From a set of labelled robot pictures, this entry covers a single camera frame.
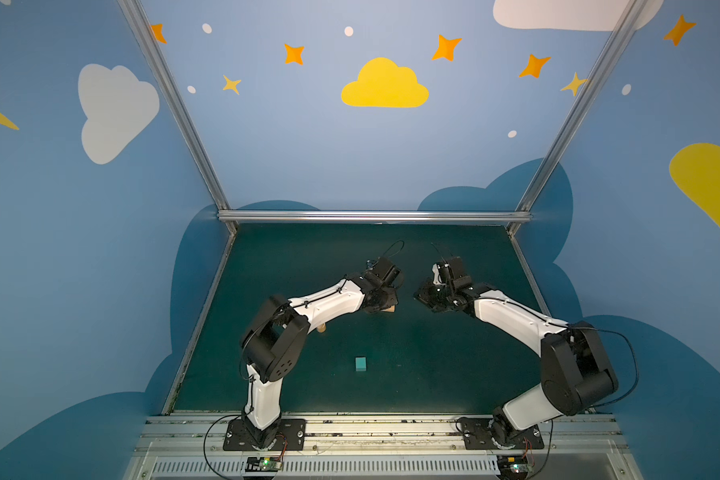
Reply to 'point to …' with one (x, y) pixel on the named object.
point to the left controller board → (263, 464)
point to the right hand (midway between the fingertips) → (415, 290)
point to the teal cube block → (360, 364)
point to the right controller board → (512, 467)
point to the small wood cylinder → (321, 328)
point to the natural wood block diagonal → (390, 309)
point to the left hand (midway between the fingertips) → (396, 300)
